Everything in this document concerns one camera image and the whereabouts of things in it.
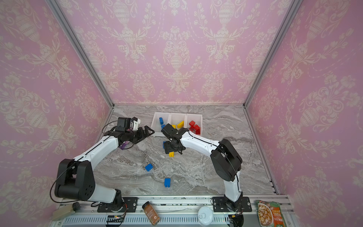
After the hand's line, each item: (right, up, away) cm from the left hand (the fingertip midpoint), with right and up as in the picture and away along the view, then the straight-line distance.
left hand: (150, 134), depth 88 cm
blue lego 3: (-1, -20, 0) cm, 20 cm away
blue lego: (+5, +4, +19) cm, 20 cm away
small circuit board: (-15, -42, -15) cm, 47 cm away
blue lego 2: (+7, -6, +11) cm, 15 cm away
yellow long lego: (+18, +5, +17) cm, 26 cm away
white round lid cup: (+31, -36, -21) cm, 52 cm away
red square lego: (+27, +2, +16) cm, 31 cm away
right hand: (+14, -9, 0) cm, 16 cm away
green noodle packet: (+65, -38, -16) cm, 77 cm away
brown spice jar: (+5, -36, -19) cm, 41 cm away
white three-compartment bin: (+14, +10, +23) cm, 29 cm away
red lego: (+27, +6, +19) cm, 33 cm away
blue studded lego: (+3, +8, +22) cm, 24 cm away
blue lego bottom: (+12, -27, -7) cm, 30 cm away
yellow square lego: (+13, -13, +2) cm, 19 cm away
